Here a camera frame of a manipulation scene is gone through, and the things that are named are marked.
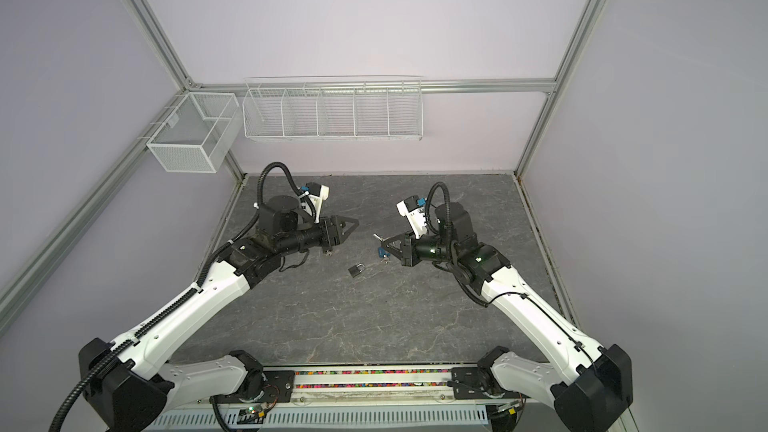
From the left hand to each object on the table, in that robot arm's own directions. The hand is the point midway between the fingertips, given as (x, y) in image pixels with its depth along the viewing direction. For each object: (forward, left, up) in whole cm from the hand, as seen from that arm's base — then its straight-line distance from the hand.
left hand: (352, 227), depth 72 cm
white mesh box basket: (+44, +54, -3) cm, 69 cm away
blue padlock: (+7, -6, -26) cm, 28 cm away
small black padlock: (+2, +2, -27) cm, 27 cm away
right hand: (-5, -7, -1) cm, 9 cm away
